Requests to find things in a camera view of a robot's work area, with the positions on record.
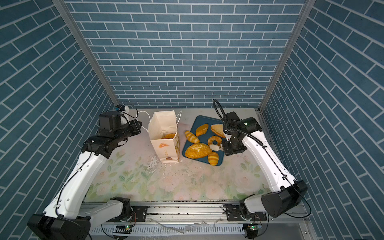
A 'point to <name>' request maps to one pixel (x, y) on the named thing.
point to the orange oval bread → (201, 130)
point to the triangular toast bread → (218, 129)
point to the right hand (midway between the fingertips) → (227, 149)
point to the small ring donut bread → (214, 138)
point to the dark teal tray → (200, 120)
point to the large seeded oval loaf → (198, 150)
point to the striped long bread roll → (191, 137)
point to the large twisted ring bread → (169, 136)
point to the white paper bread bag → (160, 123)
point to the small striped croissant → (213, 158)
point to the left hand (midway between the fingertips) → (142, 122)
